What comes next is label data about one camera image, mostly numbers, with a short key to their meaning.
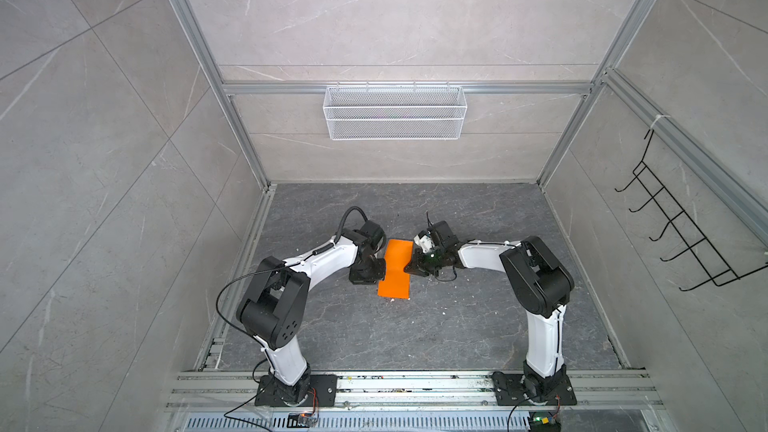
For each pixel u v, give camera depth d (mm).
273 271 481
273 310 463
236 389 747
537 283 529
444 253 778
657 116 700
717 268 594
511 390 736
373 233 747
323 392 732
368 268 769
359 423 699
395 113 1005
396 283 929
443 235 817
